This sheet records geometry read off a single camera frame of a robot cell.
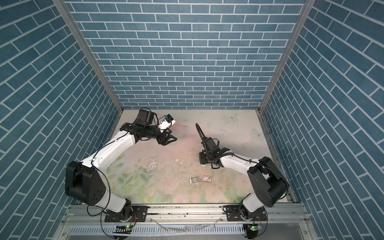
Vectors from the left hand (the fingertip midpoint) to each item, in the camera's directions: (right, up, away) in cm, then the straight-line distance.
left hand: (173, 134), depth 82 cm
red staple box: (+19, -26, +3) cm, 32 cm away
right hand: (+15, -14, +9) cm, 22 cm away
